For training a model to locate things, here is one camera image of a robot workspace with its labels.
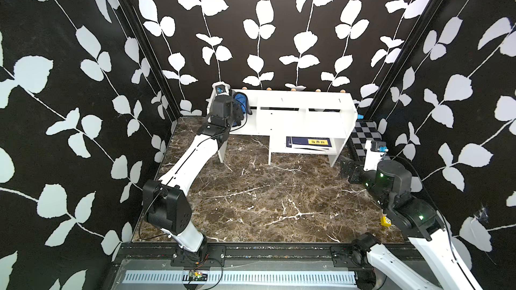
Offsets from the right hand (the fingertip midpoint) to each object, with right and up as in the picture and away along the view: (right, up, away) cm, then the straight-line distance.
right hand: (348, 153), depth 67 cm
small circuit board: (-54, -44, +3) cm, 70 cm away
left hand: (-40, +20, +14) cm, 47 cm away
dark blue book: (-9, +4, +23) cm, 25 cm away
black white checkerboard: (+26, +8, +43) cm, 51 cm away
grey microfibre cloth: (-37, +20, +12) cm, 44 cm away
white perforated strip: (-38, -44, +3) cm, 58 cm away
